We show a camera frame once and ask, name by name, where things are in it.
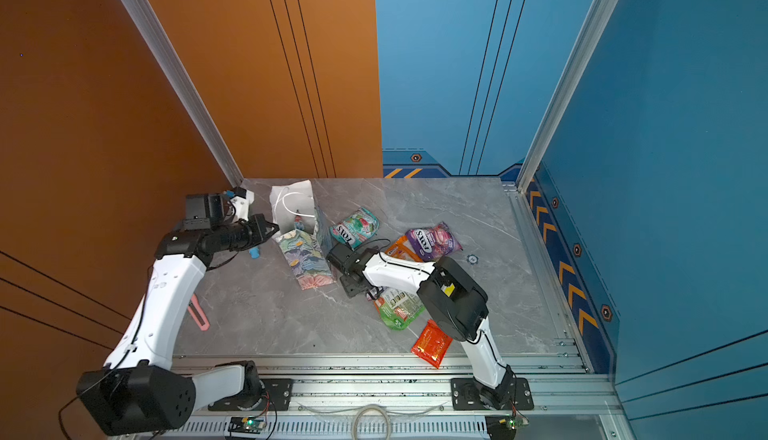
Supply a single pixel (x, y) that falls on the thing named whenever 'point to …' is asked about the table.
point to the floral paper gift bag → (302, 233)
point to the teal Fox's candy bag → (355, 229)
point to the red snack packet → (432, 343)
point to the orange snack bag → (401, 250)
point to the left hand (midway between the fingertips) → (278, 223)
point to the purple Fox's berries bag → (434, 242)
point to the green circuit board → (246, 425)
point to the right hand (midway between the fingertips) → (357, 283)
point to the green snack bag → (398, 309)
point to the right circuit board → (504, 426)
